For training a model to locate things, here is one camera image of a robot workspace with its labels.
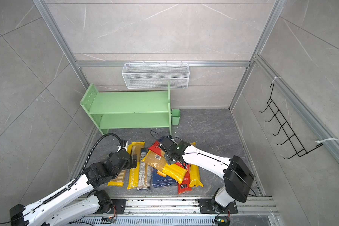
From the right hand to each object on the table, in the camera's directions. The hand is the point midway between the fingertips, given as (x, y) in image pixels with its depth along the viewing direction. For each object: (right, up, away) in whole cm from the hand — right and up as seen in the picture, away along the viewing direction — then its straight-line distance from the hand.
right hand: (178, 154), depth 83 cm
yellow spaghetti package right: (+9, -13, -5) cm, 16 cm away
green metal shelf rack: (-31, +27, +2) cm, 41 cm away
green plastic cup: (-1, +26, +23) cm, 35 cm away
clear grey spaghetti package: (-20, -10, -2) cm, 22 cm away
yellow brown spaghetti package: (-2, -8, -5) cm, 10 cm away
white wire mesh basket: (-15, +53, +18) cm, 58 cm away
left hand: (-27, +2, -6) cm, 28 cm away
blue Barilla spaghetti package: (-11, +7, +14) cm, 20 cm away
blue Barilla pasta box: (-10, -13, -6) cm, 18 cm away
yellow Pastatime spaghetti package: (-29, +1, +10) cm, 30 cm away
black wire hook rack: (+51, +7, -25) cm, 57 cm away
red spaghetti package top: (-14, +3, +3) cm, 15 cm away
